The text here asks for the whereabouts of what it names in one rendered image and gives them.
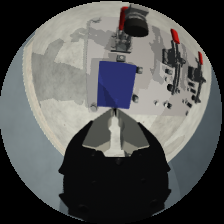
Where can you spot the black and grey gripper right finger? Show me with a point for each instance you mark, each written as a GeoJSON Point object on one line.
{"type": "Point", "coordinates": [137, 137]}

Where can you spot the dark blue flat plate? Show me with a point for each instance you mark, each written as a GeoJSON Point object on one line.
{"type": "Point", "coordinates": [115, 84]}

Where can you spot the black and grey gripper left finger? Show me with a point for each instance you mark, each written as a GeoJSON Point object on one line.
{"type": "Point", "coordinates": [95, 135]}

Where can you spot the grey fixture plate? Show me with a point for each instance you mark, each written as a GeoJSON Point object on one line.
{"type": "Point", "coordinates": [150, 86]}

